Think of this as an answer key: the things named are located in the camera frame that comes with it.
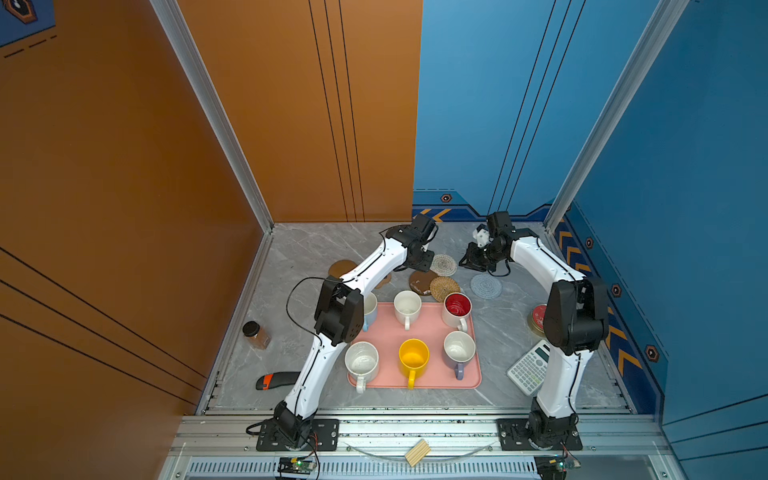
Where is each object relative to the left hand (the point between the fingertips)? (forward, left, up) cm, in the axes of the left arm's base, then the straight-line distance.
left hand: (424, 260), depth 97 cm
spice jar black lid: (-26, +48, -2) cm, 55 cm away
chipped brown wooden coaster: (-3, +1, -8) cm, 9 cm away
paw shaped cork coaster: (-2, +13, -8) cm, 15 cm away
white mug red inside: (-14, -10, -7) cm, 18 cm away
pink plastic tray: (-28, -1, -11) cm, 30 cm away
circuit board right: (-54, -29, -10) cm, 62 cm away
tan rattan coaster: (-5, -6, -8) cm, 11 cm away
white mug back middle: (-14, +6, -6) cm, 16 cm away
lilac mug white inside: (-27, -9, -8) cm, 30 cm away
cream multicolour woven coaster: (+5, -8, -9) cm, 13 cm away
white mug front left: (-31, +19, -8) cm, 37 cm away
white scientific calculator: (-33, -28, -8) cm, 44 cm away
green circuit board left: (-54, +34, -11) cm, 65 cm away
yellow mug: (-29, +4, -8) cm, 31 cm away
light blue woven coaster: (-4, -22, -9) cm, 24 cm away
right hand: (-2, -12, +1) cm, 12 cm away
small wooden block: (-52, +4, -9) cm, 53 cm away
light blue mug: (-17, +17, 0) cm, 24 cm away
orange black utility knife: (-36, +42, -9) cm, 56 cm away
